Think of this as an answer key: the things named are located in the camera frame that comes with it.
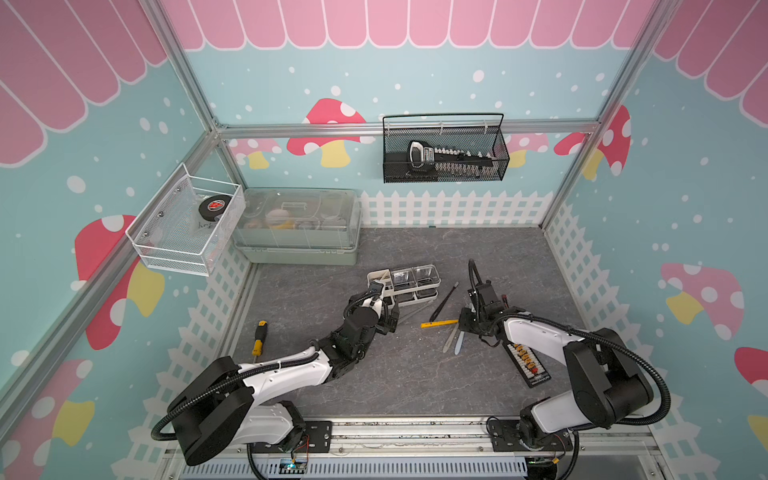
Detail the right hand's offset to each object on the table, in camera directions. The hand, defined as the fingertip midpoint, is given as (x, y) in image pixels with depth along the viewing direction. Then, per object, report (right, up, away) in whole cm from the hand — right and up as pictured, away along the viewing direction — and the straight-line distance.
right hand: (462, 319), depth 94 cm
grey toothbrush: (-2, -6, -4) cm, 8 cm away
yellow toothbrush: (-10, -2, +1) cm, 10 cm away
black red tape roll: (-70, +34, -14) cm, 79 cm away
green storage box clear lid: (-53, +30, +6) cm, 62 cm away
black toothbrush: (-5, +5, +6) cm, 9 cm away
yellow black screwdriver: (-63, -4, -2) cm, 63 cm away
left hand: (-25, +7, -10) cm, 27 cm away
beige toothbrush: (-4, -5, -2) cm, 7 cm away
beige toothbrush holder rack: (-17, +10, +7) cm, 21 cm away
